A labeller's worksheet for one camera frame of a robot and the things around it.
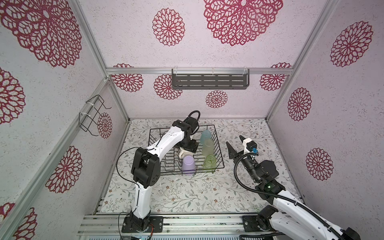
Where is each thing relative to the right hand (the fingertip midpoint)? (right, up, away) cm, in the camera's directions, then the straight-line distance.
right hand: (236, 137), depth 68 cm
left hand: (-23, -9, +21) cm, 33 cm away
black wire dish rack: (-33, -18, +27) cm, 46 cm away
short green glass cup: (-10, -16, +20) cm, 27 cm away
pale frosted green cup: (-11, -7, +22) cm, 26 cm away
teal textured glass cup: (-11, +1, +33) cm, 35 cm away
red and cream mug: (-25, -9, +15) cm, 31 cm away
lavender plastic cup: (-22, -15, +12) cm, 29 cm away
